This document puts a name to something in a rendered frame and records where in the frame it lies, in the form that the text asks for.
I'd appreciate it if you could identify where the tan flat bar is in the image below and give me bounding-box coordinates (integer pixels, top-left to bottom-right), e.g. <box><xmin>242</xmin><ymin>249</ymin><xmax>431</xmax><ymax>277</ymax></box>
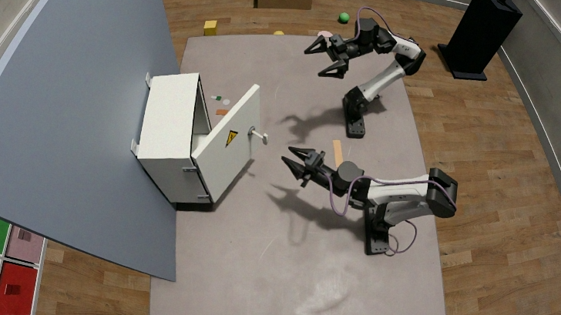
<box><xmin>333</xmin><ymin>140</ymin><xmax>343</xmax><ymax>167</ymax></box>

